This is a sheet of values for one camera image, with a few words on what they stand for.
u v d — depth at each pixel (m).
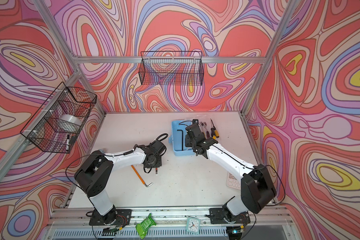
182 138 1.04
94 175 0.47
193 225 0.70
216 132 0.93
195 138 0.63
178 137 1.05
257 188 0.42
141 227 0.70
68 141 0.72
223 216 0.73
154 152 0.69
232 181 0.84
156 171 0.89
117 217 0.73
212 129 0.96
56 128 0.72
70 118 0.74
